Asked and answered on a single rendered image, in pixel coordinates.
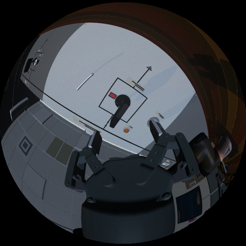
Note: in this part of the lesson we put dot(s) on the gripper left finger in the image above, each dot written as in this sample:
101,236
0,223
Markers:
96,142

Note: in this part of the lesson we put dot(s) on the silver key lock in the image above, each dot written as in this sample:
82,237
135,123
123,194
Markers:
156,118

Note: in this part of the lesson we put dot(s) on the dark grey box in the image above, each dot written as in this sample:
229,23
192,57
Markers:
19,108

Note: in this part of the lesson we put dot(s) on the long beige label plate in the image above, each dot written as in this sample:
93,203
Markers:
134,83
82,122

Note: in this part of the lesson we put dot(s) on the white label plate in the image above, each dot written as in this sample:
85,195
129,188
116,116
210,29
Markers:
165,164

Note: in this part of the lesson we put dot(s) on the dark blue wall notice board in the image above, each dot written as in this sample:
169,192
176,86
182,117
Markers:
189,203

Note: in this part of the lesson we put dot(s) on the tiny beige label plate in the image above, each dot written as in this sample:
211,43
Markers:
129,126

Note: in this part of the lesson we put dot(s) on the light grey mimic board panel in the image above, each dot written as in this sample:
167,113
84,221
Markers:
92,57

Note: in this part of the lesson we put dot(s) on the silver tag peg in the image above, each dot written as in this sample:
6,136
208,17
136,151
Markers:
84,81

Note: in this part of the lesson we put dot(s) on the red indicator flag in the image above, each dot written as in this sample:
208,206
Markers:
112,95

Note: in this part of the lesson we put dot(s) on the grey flat plate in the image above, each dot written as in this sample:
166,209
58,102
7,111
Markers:
42,115

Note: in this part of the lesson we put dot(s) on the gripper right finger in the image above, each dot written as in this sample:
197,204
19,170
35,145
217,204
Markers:
156,132

